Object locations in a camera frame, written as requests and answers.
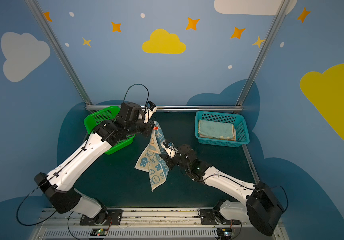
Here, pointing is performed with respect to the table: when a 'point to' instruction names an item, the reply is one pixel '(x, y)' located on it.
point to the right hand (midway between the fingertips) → (163, 150)
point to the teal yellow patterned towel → (217, 130)
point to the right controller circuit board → (224, 232)
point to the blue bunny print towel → (152, 162)
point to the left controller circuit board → (98, 232)
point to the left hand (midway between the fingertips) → (154, 121)
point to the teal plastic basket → (241, 134)
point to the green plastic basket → (102, 114)
